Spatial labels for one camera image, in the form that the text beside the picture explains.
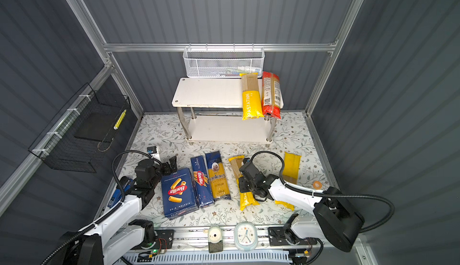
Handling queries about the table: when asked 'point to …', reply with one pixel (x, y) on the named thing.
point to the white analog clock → (245, 236)
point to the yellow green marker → (116, 125)
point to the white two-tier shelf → (211, 111)
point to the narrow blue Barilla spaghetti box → (202, 181)
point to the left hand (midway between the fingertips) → (166, 158)
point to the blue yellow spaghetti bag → (218, 178)
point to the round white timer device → (215, 242)
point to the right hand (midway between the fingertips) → (243, 183)
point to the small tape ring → (317, 184)
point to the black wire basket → (76, 136)
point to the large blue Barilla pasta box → (179, 193)
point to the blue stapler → (117, 195)
